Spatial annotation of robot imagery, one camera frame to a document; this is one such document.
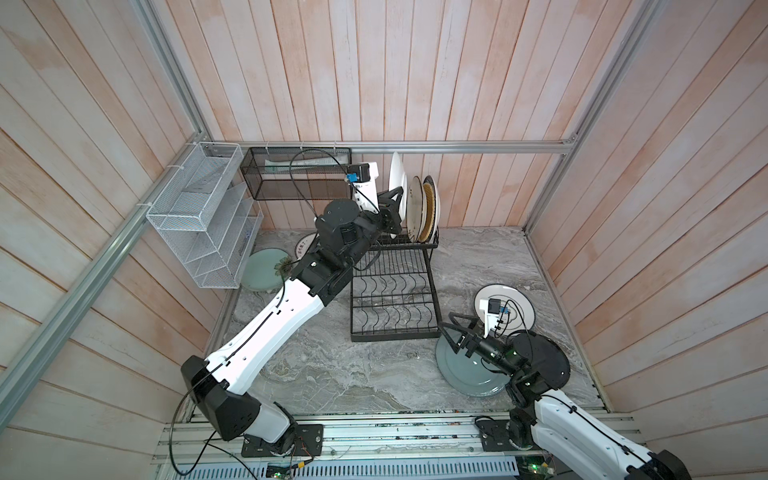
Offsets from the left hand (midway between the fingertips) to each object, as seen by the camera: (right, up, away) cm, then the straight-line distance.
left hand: (404, 196), depth 61 cm
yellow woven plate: (+8, -1, +19) cm, 21 cm away
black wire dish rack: (0, -26, +40) cm, 47 cm away
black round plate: (+46, -43, +30) cm, 70 cm away
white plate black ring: (+41, -32, +35) cm, 63 cm away
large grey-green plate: (+21, -47, +25) cm, 57 cm away
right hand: (+12, -29, +14) cm, 35 cm away
